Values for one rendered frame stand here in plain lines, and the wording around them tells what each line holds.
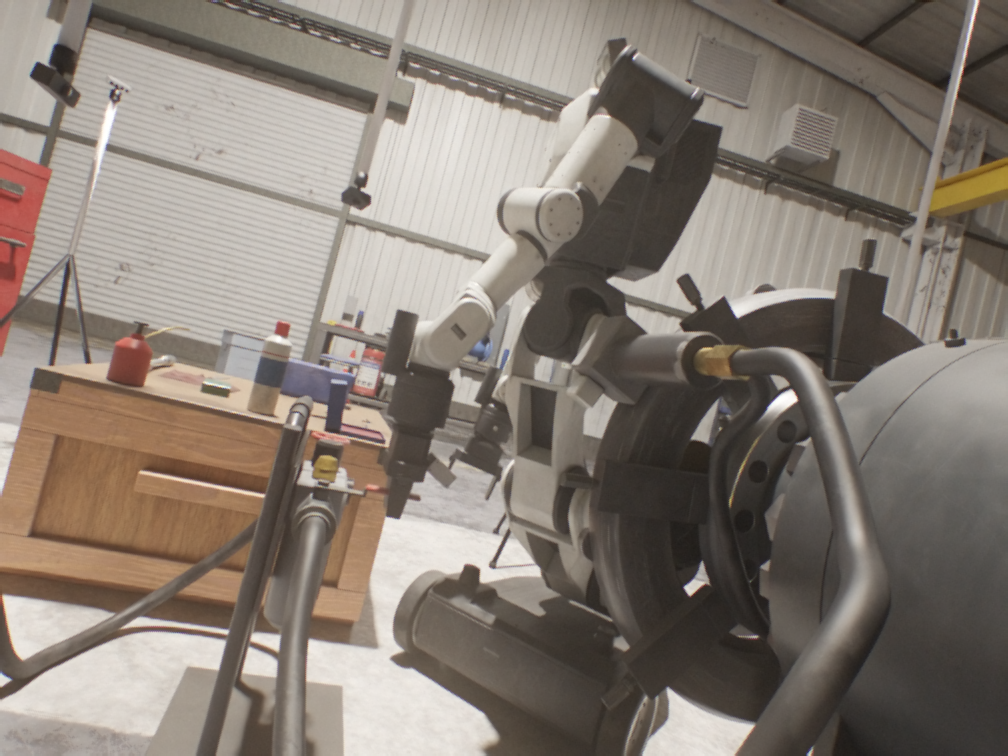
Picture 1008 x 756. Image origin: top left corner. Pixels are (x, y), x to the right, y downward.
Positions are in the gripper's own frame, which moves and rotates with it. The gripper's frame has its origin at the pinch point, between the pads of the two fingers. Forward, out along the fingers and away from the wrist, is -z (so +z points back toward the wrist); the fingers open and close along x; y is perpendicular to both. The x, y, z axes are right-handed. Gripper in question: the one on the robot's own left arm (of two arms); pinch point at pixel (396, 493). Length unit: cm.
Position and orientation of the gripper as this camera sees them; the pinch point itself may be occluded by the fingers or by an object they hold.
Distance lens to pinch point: 93.4
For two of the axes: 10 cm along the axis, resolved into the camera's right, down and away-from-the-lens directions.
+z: 2.5, -9.7, 0.3
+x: 2.4, 0.4, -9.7
